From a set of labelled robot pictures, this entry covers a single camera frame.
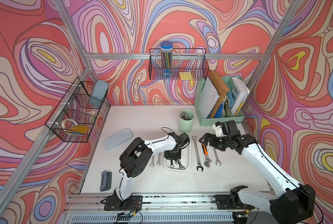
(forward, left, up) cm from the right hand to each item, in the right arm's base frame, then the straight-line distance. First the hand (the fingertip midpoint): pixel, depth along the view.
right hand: (207, 145), depth 79 cm
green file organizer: (+25, -5, -10) cm, 28 cm away
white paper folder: (+34, -8, +7) cm, 36 cm away
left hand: (-1, +18, -15) cm, 23 cm away
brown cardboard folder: (+30, -12, +17) cm, 37 cm away
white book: (+35, -29, +11) cm, 46 cm away
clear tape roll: (+3, +72, +20) cm, 75 cm away
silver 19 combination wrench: (-5, +15, -14) cm, 21 cm away
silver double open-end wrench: (-3, -10, -16) cm, 19 cm away
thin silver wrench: (-3, +21, -14) cm, 25 cm away
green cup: (+19, +10, -1) cm, 22 cm away
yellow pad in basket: (+2, +65, +17) cm, 68 cm away
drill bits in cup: (+21, +11, +3) cm, 24 cm away
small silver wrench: (0, +29, -15) cm, 32 cm away
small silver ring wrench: (-3, +33, -15) cm, 36 cm away
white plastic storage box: (-2, +12, -15) cm, 19 cm away
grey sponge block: (+26, +62, +20) cm, 70 cm away
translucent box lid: (+15, +58, -13) cm, 62 cm away
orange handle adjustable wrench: (-3, -3, -15) cm, 15 cm away
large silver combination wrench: (-5, +3, -16) cm, 17 cm away
